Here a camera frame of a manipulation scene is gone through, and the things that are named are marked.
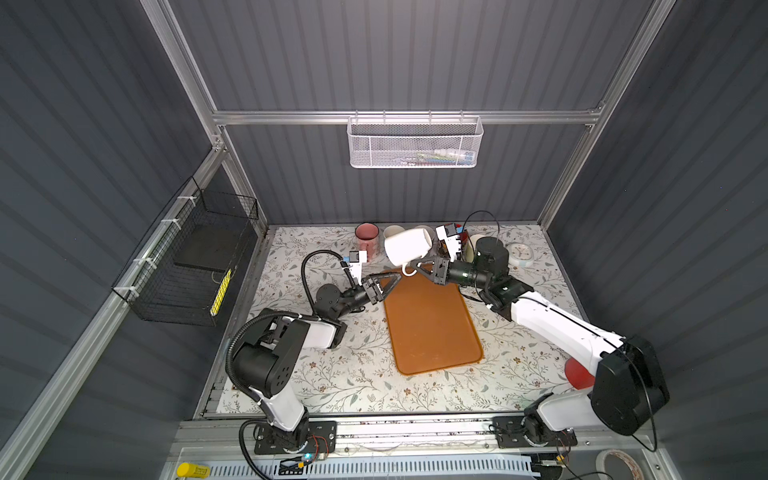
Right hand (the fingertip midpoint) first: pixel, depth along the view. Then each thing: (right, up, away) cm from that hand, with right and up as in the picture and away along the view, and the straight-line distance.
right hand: (415, 267), depth 73 cm
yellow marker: (-49, -44, -9) cm, 67 cm away
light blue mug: (-6, +12, +31) cm, 34 cm away
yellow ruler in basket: (-46, -6, -5) cm, 47 cm away
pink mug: (-15, +10, +32) cm, 37 cm away
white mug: (-2, +5, -1) cm, 6 cm away
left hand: (-3, -3, +4) cm, 6 cm away
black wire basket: (-57, 0, -1) cm, 57 cm away
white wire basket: (+4, +50, +50) cm, 71 cm away
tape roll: (+42, -45, -5) cm, 62 cm away
